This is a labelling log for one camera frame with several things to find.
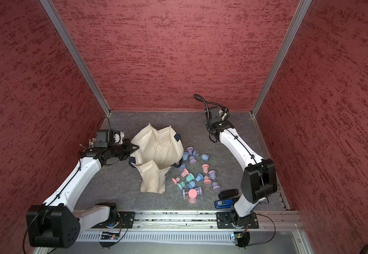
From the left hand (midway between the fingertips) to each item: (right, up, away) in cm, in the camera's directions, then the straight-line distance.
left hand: (139, 149), depth 81 cm
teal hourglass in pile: (+27, -17, +4) cm, 32 cm away
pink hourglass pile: (+24, -15, +7) cm, 29 cm away
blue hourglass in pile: (+28, -19, +2) cm, 34 cm away
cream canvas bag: (+7, -4, +18) cm, 19 cm away
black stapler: (+46, -22, -2) cm, 51 cm away
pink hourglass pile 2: (+37, -18, +4) cm, 41 cm away
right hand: (+38, +13, +7) cm, 40 cm away
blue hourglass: (+36, -7, +13) cm, 39 cm away
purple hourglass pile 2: (+28, -8, +11) cm, 31 cm away
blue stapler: (+44, -26, -5) cm, 51 cm away
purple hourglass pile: (+41, -20, +2) cm, 45 cm away
